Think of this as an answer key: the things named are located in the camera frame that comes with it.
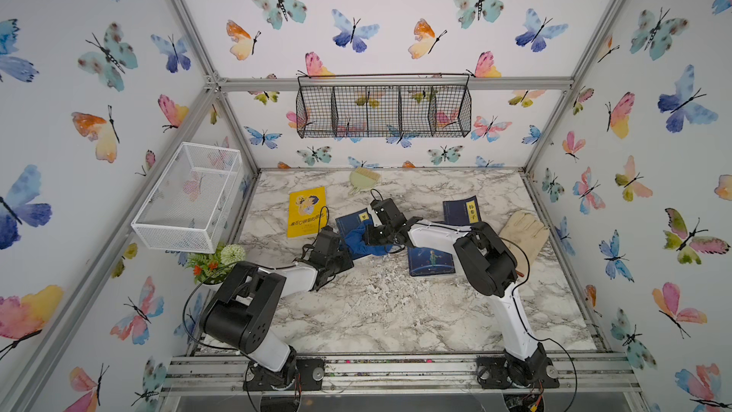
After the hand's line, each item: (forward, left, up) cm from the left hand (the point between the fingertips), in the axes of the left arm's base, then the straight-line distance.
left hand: (356, 254), depth 95 cm
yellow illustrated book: (+17, +19, +1) cm, 26 cm away
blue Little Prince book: (-3, -24, 0) cm, 24 cm away
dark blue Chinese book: (+14, +2, -2) cm, 14 cm away
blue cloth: (+4, 0, +3) cm, 5 cm away
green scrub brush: (+35, -2, -2) cm, 35 cm away
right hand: (+6, -2, +1) cm, 7 cm away
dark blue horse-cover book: (+16, -39, +1) cm, 42 cm away
